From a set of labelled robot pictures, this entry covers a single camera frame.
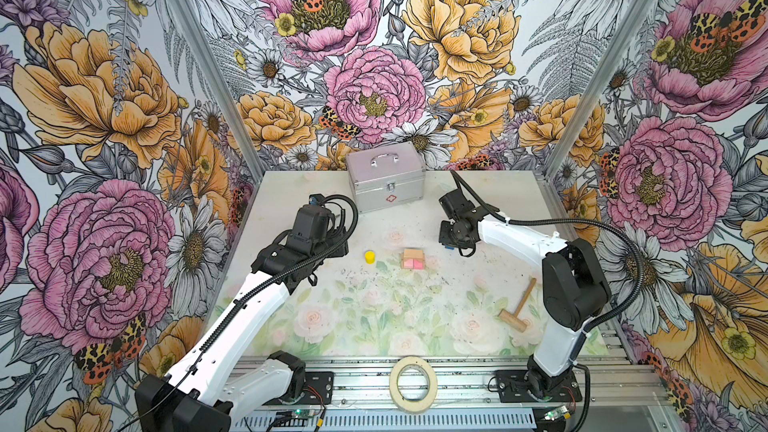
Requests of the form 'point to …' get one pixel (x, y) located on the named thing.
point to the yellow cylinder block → (370, 257)
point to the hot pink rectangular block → (417, 265)
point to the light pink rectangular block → (408, 263)
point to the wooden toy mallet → (513, 320)
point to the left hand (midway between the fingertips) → (333, 244)
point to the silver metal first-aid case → (386, 176)
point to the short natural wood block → (413, 253)
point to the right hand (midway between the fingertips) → (449, 247)
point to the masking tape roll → (407, 405)
